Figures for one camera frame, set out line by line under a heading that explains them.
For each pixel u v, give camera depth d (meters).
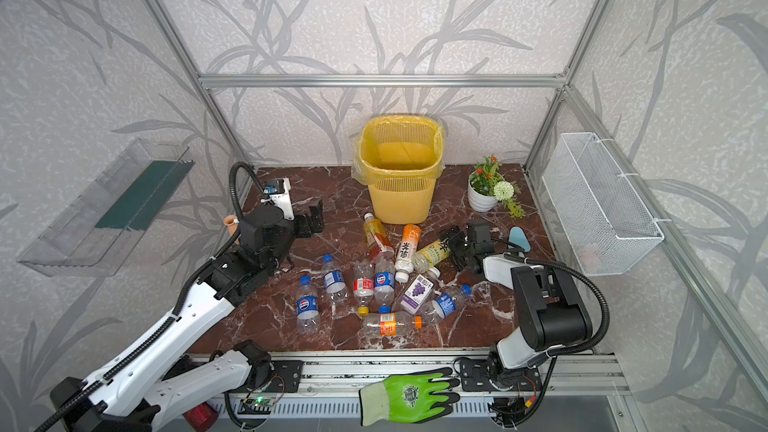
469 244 0.79
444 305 0.80
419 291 0.85
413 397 0.69
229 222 0.90
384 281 0.85
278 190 0.59
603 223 0.63
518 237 0.99
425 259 0.85
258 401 0.71
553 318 0.45
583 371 0.75
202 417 0.66
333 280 0.85
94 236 0.63
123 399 0.38
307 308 0.80
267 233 0.51
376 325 0.82
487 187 1.00
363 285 0.84
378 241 0.91
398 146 1.02
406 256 0.91
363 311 0.82
